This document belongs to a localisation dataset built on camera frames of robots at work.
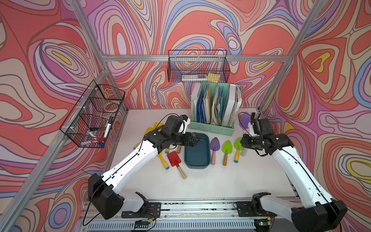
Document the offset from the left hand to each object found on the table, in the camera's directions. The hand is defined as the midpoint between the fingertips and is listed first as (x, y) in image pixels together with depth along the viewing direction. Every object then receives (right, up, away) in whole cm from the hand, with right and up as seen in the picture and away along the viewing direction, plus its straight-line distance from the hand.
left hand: (195, 139), depth 73 cm
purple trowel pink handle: (+15, -8, +25) cm, 30 cm away
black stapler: (+49, +14, +41) cm, 66 cm away
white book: (+24, +20, +18) cm, 37 cm away
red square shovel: (-12, -16, +18) cm, 27 cm away
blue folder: (+6, +13, +28) cm, 31 cm away
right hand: (+27, -4, +4) cm, 27 cm away
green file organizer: (+14, +19, +20) cm, 31 cm away
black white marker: (-43, +6, -4) cm, 43 cm away
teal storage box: (+3, -14, +18) cm, 22 cm away
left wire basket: (-55, +9, 0) cm, 55 cm away
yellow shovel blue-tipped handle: (-17, -18, +13) cm, 28 cm away
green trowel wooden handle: (+23, -9, +25) cm, 35 cm away
